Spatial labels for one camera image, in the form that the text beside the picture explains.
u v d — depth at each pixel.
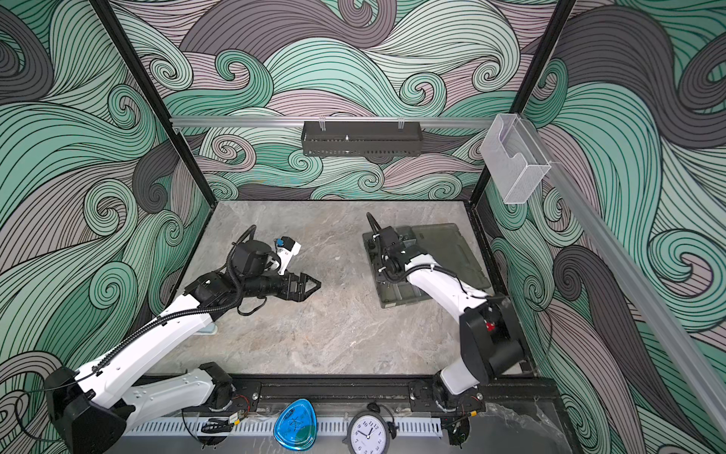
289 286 0.63
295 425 0.61
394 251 0.67
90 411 0.37
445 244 1.07
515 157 0.79
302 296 0.63
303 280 0.65
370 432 0.66
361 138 0.98
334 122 0.93
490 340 0.43
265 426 0.70
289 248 0.67
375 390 0.75
